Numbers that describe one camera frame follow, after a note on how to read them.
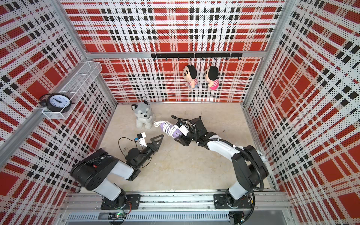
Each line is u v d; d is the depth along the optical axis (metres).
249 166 0.46
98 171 0.46
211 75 0.94
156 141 0.75
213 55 0.89
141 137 0.78
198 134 0.68
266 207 0.73
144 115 0.93
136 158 0.67
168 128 0.80
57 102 0.64
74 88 0.78
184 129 0.75
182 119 0.65
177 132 0.80
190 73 0.91
